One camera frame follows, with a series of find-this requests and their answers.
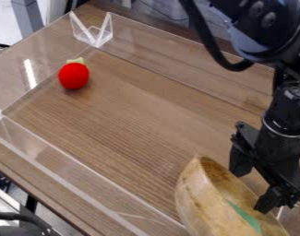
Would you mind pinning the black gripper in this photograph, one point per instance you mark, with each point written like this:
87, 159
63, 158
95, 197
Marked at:
272, 154

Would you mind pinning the brown wooden bowl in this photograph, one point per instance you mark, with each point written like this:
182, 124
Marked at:
205, 188

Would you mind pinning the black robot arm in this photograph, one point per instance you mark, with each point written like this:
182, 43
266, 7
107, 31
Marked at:
264, 29

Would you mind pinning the green rectangular block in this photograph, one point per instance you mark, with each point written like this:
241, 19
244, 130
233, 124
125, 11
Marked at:
250, 220

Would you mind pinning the red plush strawberry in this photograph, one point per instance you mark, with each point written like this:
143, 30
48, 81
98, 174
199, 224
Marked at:
74, 73

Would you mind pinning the black device bottom left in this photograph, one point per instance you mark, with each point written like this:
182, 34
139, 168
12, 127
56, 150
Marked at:
24, 224

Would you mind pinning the clear acrylic corner bracket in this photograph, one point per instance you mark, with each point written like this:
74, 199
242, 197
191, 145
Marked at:
91, 35

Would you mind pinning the grey post top left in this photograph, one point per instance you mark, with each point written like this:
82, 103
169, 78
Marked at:
26, 11

